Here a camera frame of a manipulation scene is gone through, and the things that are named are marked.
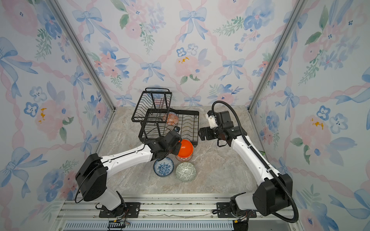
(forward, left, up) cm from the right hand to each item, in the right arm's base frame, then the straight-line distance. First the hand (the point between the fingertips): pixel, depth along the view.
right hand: (205, 130), depth 82 cm
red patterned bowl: (+21, +22, -15) cm, 34 cm away
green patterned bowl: (-17, +11, -19) cm, 28 cm away
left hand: (-4, +16, -7) cm, 18 cm away
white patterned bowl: (-9, +12, -18) cm, 24 cm away
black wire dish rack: (+29, +37, -15) cm, 49 cm away
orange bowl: (-6, +11, -10) cm, 16 cm away
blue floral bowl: (-15, +24, -17) cm, 33 cm away
